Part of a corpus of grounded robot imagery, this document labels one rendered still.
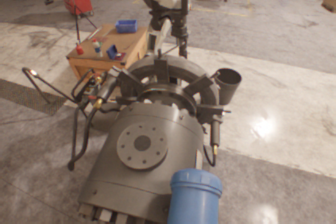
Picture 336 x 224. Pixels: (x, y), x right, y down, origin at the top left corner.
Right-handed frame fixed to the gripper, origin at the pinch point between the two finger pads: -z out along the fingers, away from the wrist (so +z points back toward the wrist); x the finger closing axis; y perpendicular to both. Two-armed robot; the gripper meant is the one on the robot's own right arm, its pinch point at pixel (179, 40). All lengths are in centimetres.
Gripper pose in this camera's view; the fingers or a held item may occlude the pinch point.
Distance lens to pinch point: 102.5
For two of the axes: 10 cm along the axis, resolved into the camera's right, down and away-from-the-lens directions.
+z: -0.8, -6.8, -7.3
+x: -7.2, -4.7, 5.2
